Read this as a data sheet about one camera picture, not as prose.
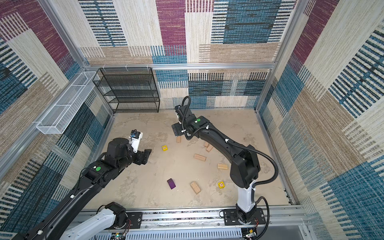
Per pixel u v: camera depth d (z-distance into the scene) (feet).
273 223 2.39
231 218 2.39
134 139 2.06
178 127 2.50
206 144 3.27
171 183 2.73
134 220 2.44
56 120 2.32
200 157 3.08
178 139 3.35
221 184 2.72
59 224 1.33
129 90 3.57
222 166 2.94
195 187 2.66
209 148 3.24
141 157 2.14
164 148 3.21
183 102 2.39
